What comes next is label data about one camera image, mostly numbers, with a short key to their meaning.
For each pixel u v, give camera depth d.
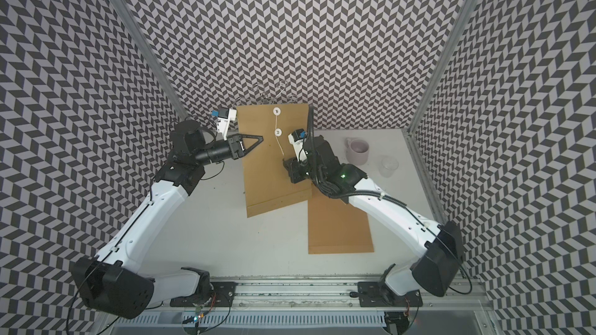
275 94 0.75
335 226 1.39
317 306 0.72
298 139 0.62
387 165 0.99
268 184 0.70
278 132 0.69
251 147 0.65
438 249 0.40
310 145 0.51
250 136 0.68
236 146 0.60
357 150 1.04
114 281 0.37
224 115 0.62
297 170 0.63
